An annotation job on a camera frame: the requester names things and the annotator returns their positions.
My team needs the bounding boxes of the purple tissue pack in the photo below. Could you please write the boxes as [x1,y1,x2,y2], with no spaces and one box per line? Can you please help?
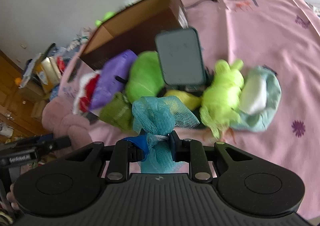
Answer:
[89,50,137,111]

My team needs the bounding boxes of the neon green fluffy plush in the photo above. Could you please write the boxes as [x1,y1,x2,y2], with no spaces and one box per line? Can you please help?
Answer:
[200,59,244,139]

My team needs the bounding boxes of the brown cardboard box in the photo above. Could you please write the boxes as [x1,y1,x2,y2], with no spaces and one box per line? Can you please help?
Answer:
[80,0,188,70]

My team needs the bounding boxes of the person's hand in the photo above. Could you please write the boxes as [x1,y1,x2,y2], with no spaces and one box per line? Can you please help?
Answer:
[7,183,20,210]

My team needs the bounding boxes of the green plush toy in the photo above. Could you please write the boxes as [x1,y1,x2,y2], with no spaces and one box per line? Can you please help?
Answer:
[125,51,165,104]

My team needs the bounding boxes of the yellow plush piece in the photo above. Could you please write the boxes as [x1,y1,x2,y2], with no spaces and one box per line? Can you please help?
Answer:
[164,90,202,111]

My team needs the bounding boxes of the light teal white plush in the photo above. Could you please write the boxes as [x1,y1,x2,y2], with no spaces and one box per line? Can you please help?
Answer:
[230,66,281,132]

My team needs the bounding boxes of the pink plush toy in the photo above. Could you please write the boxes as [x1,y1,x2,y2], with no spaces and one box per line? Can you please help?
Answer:
[42,96,92,150]

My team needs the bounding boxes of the green phone stand mirror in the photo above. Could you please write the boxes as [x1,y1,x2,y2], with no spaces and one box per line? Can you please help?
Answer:
[155,27,207,92]

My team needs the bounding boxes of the pink patterned bed sheet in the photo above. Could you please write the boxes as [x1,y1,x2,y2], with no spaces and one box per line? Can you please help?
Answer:
[57,0,320,220]

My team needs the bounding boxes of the teal mesh bath pouf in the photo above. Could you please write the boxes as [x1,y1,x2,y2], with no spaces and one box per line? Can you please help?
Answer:
[132,96,200,173]

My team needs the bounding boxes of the red white small cloth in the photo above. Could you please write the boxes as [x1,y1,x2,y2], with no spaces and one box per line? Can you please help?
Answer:
[73,70,101,114]

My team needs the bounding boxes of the neon green yellow plush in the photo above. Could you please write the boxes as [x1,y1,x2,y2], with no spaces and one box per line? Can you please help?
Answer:
[95,11,116,27]

